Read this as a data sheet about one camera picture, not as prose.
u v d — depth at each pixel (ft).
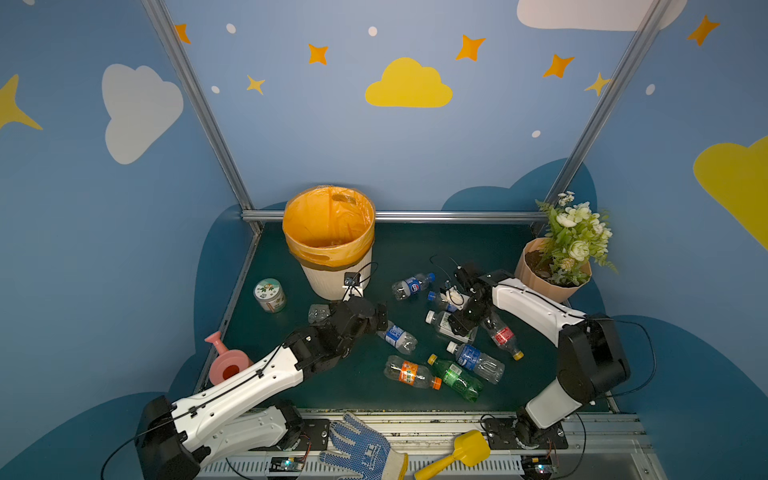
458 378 2.61
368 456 2.35
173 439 1.26
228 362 2.46
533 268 3.13
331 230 3.39
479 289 2.16
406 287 3.26
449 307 3.06
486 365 2.64
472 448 2.37
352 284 2.04
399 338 2.83
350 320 1.71
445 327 2.95
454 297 2.74
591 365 1.49
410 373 2.62
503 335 2.88
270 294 2.98
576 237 2.56
